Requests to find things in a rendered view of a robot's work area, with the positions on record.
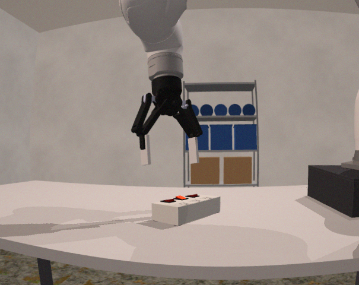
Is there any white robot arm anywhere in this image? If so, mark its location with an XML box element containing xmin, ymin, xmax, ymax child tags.
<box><xmin>119</xmin><ymin>0</ymin><xmax>359</xmax><ymax>170</ymax></box>

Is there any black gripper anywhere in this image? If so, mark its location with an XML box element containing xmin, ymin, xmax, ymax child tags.
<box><xmin>131</xmin><ymin>75</ymin><xmax>203</xmax><ymax>165</ymax></box>

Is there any white power strip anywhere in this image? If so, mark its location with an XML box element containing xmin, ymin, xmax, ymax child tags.
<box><xmin>152</xmin><ymin>194</ymin><xmax>220</xmax><ymax>226</ymax></box>

